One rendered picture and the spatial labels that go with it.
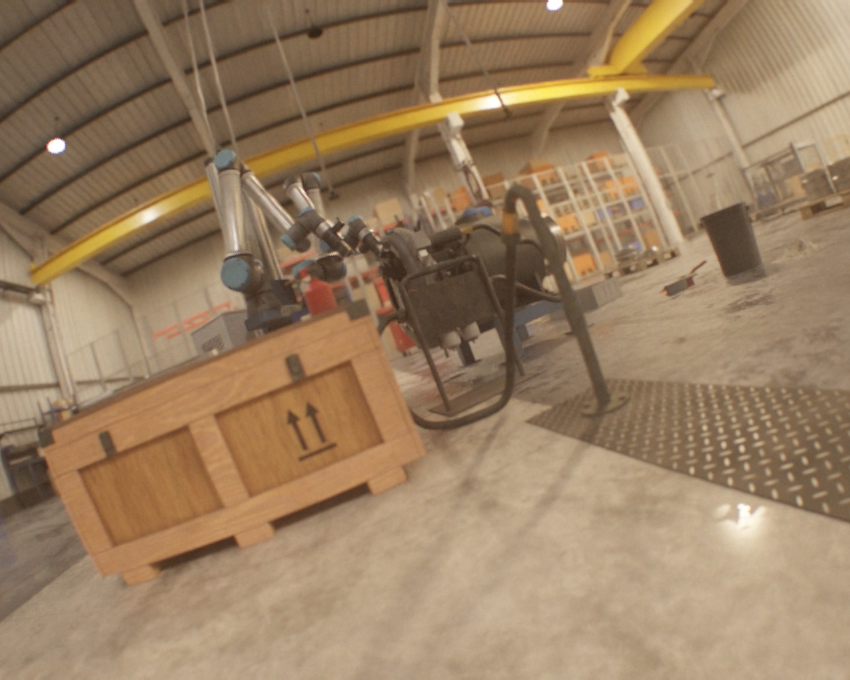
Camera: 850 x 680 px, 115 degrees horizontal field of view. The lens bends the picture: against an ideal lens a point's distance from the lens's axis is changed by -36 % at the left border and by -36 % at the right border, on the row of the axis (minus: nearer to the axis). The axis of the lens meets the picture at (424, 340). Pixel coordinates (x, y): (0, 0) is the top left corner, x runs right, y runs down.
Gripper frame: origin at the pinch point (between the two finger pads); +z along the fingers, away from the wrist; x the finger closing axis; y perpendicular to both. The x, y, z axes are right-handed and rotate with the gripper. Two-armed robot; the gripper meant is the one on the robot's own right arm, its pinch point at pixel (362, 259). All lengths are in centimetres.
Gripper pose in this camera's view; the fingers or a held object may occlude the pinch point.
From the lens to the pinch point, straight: 194.0
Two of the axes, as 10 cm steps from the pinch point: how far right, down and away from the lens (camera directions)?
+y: -6.7, 6.9, 2.7
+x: -1.7, 2.1, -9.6
